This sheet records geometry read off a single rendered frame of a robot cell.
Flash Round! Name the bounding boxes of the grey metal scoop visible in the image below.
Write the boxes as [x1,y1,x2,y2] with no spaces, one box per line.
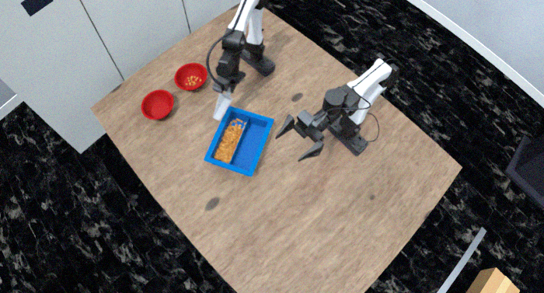
[214,86,234,121]

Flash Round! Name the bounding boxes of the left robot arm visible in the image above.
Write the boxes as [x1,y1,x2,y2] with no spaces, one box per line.
[298,53,399,153]

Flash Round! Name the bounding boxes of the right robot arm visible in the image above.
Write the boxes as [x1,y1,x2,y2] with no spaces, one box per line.
[216,0,275,78]

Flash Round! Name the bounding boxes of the red bowl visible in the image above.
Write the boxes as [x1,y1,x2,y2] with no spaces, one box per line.
[141,89,174,120]
[174,63,207,91]

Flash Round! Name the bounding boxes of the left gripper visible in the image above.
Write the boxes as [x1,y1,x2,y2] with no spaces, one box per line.
[275,110,330,162]

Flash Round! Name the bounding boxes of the blue box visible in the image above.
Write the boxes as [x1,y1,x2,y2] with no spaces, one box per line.
[204,106,274,177]

